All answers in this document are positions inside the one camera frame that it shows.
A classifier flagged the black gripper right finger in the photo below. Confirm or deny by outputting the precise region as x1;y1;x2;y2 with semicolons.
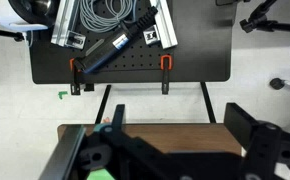
224;103;259;149

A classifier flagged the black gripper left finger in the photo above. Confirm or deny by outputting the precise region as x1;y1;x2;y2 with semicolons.
112;104;125;130

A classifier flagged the green towel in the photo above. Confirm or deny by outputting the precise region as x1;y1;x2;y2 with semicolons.
87;169;115;180

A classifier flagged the left orange black clamp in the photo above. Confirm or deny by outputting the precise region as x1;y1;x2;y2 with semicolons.
69;58;81;95

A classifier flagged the orange black clamp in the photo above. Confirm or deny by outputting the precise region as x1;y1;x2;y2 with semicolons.
69;58;81;95
161;55;172;95

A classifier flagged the brown folding table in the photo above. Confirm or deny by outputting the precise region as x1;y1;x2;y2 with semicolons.
57;122;243;156

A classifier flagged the green floor tape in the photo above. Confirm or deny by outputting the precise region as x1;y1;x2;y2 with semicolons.
58;91;68;100

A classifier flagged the black handheld controller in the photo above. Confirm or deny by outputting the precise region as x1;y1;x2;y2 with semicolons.
73;6;158;73

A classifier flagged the right orange black clamp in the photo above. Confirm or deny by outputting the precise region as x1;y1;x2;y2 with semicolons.
161;55;172;95

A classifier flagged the black tripod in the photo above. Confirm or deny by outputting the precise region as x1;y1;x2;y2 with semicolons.
239;0;290;33

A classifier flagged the right aluminium rail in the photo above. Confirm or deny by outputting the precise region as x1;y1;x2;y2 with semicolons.
143;0;178;49

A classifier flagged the aluminium rail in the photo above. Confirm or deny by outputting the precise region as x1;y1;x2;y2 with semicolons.
143;0;178;49
51;0;86;50

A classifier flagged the left aluminium rail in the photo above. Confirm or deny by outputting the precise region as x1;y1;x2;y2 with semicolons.
51;0;86;50

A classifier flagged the grey coiled cable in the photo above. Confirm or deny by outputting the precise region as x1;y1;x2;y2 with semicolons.
79;0;137;33

